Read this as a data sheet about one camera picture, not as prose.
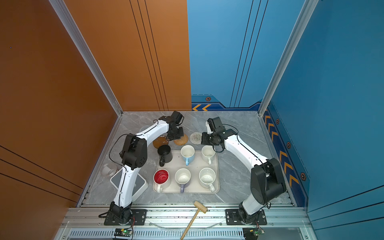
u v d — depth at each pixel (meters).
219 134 0.62
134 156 0.61
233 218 0.73
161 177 0.85
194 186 0.83
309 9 0.70
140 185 0.79
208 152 0.93
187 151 0.93
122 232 0.71
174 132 0.88
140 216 0.74
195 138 1.04
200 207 0.75
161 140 0.73
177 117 0.85
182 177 0.86
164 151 0.91
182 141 1.02
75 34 0.78
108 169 0.88
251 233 0.70
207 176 0.85
